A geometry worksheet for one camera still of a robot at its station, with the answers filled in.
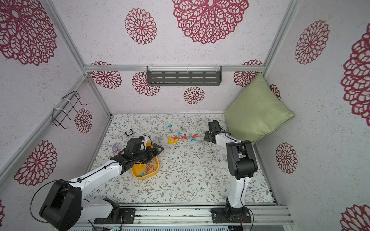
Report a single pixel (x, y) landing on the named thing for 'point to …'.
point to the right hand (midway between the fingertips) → (209, 134)
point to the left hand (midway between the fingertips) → (160, 152)
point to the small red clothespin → (195, 136)
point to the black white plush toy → (129, 132)
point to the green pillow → (256, 110)
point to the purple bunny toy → (114, 148)
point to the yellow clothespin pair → (170, 141)
